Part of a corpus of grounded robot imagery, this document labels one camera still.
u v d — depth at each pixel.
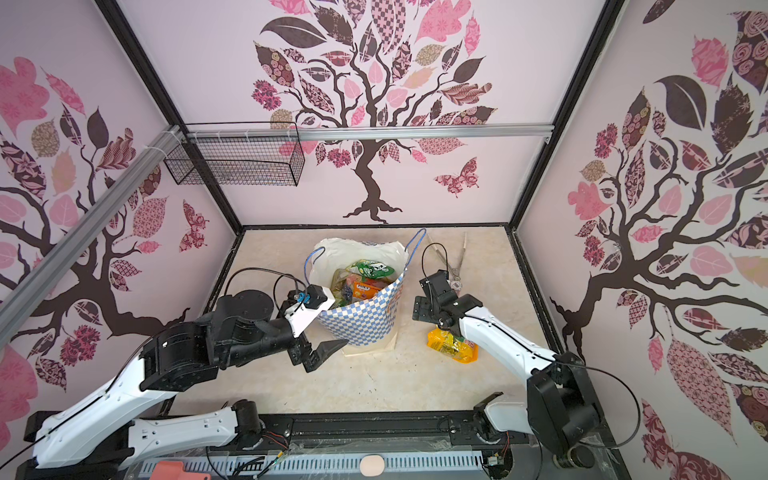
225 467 0.70
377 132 0.92
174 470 0.70
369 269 0.89
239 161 1.22
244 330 0.39
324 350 0.48
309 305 0.46
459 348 0.81
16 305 0.49
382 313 0.73
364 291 0.83
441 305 0.64
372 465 0.70
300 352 0.49
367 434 0.74
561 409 0.41
